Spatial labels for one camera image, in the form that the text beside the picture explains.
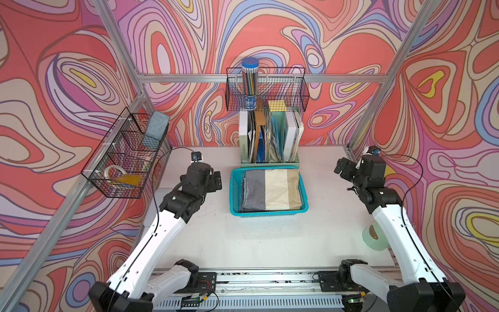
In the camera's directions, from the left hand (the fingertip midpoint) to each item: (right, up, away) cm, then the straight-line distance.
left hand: (208, 175), depth 75 cm
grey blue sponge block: (-23, +21, +7) cm, 32 cm away
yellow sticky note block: (+30, +32, +16) cm, 47 cm away
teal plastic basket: (+9, -9, +24) cm, 27 cm away
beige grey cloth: (+25, -8, +19) cm, 32 cm away
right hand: (+56, +2, +2) cm, 56 cm away
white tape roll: (-34, +3, -3) cm, 34 cm away
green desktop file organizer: (+26, +17, +20) cm, 38 cm away
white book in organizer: (+37, +15, +26) cm, 48 cm away
